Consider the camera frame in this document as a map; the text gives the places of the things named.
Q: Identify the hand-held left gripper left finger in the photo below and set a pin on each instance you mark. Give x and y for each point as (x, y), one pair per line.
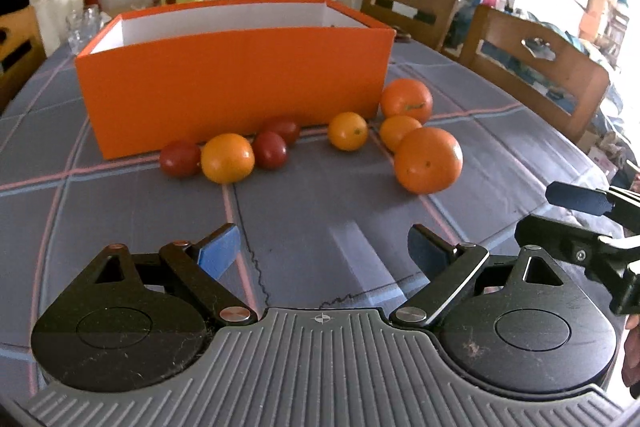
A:
(217, 252)

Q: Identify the medium orange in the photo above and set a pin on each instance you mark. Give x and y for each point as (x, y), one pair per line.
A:
(227, 158)

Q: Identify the red tomato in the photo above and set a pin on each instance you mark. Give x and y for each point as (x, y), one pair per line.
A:
(270, 150)
(180, 159)
(285, 128)

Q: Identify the clear glass mug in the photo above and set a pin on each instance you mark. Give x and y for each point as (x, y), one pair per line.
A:
(87, 29)

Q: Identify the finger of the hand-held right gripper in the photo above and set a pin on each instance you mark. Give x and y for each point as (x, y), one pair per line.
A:
(550, 234)
(575, 197)

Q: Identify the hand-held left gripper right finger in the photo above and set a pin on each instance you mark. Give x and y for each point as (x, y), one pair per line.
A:
(430, 252)

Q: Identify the wooden chair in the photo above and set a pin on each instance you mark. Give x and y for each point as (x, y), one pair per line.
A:
(500, 32)
(20, 52)
(407, 7)

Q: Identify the small orange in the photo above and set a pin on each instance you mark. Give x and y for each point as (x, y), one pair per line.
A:
(348, 131)
(395, 129)

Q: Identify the white paper bag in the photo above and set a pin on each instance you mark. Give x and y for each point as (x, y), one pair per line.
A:
(55, 17)

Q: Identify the large orange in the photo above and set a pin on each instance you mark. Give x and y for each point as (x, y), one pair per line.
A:
(428, 159)
(406, 101)

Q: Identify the orange cardboard box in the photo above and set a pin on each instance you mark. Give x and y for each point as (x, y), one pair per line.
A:
(235, 87)

